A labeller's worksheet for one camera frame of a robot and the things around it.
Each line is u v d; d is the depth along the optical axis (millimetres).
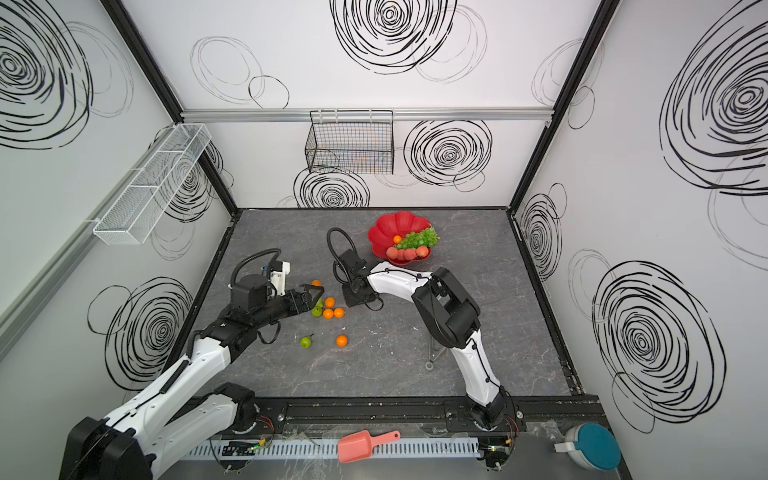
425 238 1024
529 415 753
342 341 846
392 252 1018
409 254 1013
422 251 1009
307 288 721
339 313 908
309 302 712
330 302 913
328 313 895
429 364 823
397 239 1080
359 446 696
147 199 770
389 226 1119
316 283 991
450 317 532
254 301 612
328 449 703
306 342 845
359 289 697
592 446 642
